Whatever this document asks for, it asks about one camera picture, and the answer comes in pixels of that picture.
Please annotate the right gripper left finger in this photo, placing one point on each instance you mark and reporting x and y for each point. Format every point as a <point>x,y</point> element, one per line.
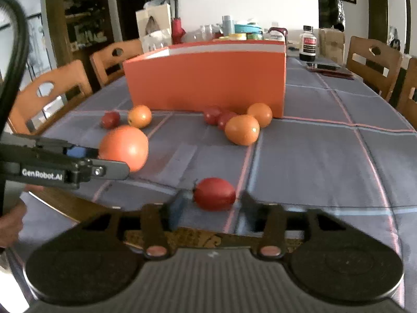
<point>157,219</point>

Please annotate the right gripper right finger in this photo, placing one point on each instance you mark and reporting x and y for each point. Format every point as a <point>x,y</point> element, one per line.
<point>270,219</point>

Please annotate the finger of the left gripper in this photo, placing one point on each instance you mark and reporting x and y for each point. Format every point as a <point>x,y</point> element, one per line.
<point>82,152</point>
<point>108,169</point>

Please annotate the big orange tomato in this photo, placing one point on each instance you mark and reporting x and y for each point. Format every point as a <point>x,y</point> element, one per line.
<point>125,144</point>

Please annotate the red cherry tomato front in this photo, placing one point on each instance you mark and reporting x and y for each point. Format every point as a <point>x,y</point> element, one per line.
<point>214,194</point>

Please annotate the red cherry tomato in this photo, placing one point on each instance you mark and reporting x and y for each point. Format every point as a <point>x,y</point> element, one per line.
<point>211,115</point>
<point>223,118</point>
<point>110,120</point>
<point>214,194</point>

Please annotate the person's left hand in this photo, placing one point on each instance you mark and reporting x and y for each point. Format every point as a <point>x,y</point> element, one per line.
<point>12,219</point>

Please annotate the red cherry tomato far left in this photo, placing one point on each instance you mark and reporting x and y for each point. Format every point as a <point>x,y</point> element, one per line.
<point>110,120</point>

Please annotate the near left wooden chair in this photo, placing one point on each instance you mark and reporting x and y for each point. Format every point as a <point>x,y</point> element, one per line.
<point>69,80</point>

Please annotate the wooden chair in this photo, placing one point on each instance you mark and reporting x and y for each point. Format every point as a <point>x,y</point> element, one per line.
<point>69,80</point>
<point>108,62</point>
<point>376,63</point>
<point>407,105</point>

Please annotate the small orange far left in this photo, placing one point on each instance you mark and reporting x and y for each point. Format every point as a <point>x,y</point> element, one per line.
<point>139,116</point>

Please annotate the orange near left finger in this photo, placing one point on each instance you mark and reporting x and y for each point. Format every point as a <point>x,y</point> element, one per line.
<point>242,130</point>

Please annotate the far left wooden chair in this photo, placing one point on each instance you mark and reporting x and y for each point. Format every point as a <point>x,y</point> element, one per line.
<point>108,62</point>

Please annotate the blue plaid tablecloth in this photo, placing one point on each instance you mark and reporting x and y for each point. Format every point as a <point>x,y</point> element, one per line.
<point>340,148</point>

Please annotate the orange centre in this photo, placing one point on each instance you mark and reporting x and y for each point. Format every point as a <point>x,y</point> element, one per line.
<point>262,113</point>

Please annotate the red cherry tomato middle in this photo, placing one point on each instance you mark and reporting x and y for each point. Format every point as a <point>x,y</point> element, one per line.
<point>223,118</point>

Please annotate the red cherry tomato back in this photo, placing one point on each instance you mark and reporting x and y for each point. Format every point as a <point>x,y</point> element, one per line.
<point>211,115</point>

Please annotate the dark wooden shelf cabinet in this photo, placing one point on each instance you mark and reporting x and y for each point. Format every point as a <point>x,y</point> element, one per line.
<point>77,28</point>

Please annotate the orange cardboard box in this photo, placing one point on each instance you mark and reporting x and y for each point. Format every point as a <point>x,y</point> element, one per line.
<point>191,77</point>

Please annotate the white paper bag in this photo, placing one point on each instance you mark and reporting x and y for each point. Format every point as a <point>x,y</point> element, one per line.
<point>154,26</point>

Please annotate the red folded umbrella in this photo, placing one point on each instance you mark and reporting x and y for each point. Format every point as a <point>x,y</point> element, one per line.
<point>177,31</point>

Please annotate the smartphone in brown case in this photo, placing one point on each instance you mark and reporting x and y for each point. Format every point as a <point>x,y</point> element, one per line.
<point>330,70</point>

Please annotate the dark glass bottle red label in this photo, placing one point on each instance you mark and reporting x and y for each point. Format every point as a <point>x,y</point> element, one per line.
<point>308,45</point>

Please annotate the far right wooden chair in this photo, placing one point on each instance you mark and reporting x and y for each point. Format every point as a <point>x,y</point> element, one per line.
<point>407,105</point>

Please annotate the white jar yellow lid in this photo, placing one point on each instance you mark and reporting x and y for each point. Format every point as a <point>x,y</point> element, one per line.
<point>237,37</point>

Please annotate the cardboard carton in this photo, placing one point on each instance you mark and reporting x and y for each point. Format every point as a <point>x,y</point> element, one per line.
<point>332,44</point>

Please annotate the purple Centrum vitamin bottle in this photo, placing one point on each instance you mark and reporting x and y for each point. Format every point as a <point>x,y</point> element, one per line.
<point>277,33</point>

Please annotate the near right wooden chair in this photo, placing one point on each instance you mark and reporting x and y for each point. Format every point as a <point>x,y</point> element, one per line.
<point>376,63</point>

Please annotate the light blue thermos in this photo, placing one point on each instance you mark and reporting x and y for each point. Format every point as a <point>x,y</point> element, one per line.
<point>227,26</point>

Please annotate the teal lidded container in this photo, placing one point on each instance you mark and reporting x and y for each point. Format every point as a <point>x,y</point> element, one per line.
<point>249,31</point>

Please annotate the dark hanging coat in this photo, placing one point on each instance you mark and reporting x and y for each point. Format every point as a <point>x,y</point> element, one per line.
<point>331,15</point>

